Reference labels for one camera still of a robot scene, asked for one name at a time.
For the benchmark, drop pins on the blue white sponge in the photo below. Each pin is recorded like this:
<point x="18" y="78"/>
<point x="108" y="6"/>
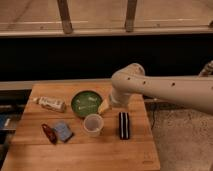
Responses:
<point x="63" y="131"/>

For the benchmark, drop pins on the right wooden post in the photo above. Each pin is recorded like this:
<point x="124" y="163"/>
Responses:
<point x="130" y="15"/>

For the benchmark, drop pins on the black white striped eraser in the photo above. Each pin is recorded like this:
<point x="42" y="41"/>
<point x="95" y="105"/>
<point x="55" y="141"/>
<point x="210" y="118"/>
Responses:
<point x="124" y="130"/>

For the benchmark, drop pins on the left wooden post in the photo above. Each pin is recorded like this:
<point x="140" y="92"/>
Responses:
<point x="65" y="16"/>

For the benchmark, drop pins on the wooden post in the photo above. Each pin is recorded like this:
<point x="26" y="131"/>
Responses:
<point x="65" y="16"/>
<point x="130" y="15"/>

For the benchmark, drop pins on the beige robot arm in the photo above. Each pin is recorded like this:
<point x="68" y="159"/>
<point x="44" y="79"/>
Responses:
<point x="194" y="92"/>

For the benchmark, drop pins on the dark red chili pepper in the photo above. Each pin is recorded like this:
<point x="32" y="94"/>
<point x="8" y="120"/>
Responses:
<point x="49" y="133"/>

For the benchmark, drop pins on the translucent plastic cup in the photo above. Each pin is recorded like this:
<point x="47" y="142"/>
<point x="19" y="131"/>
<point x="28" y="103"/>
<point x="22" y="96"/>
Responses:
<point x="93" y="125"/>

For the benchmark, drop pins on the green round plate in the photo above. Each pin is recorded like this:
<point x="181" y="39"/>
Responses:
<point x="86" y="102"/>

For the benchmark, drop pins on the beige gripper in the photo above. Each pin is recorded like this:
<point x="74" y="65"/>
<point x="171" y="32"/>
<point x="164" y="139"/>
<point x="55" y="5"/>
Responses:
<point x="117" y="99"/>

